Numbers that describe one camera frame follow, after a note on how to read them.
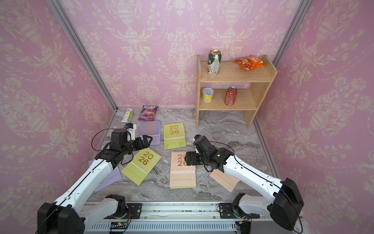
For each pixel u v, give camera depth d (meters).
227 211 0.73
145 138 0.74
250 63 0.76
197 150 0.63
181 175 0.85
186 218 0.74
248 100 0.97
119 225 0.73
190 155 0.69
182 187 0.81
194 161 0.68
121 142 0.64
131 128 0.73
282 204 0.38
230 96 0.87
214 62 0.71
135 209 0.74
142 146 0.72
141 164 0.90
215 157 0.56
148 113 1.13
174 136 1.03
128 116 1.10
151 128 1.10
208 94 0.92
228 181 0.84
